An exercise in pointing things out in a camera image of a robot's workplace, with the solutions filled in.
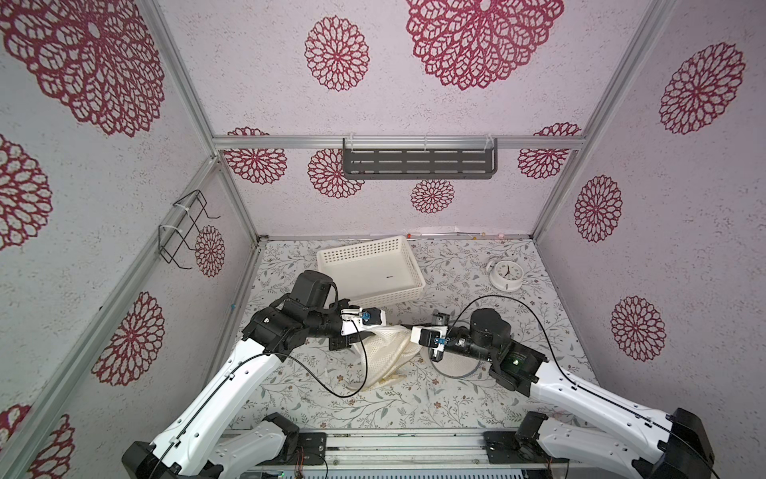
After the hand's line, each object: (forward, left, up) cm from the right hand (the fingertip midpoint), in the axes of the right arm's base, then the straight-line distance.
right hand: (408, 319), depth 70 cm
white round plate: (-10, +6, -1) cm, 11 cm away
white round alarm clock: (+30, -35, -21) cm, 51 cm away
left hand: (-1, +10, 0) cm, 10 cm away
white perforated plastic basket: (+35, +12, -26) cm, 45 cm away
